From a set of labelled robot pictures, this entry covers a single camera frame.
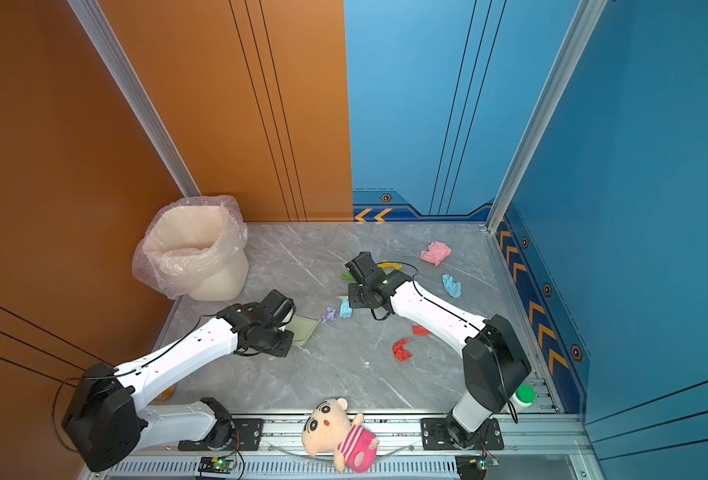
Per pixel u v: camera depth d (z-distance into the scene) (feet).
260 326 1.97
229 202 2.96
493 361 1.51
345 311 3.08
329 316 3.05
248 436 2.41
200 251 2.59
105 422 1.31
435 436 2.37
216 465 2.33
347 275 3.42
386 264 2.52
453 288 3.29
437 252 3.56
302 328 2.86
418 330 3.00
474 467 2.31
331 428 2.21
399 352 2.84
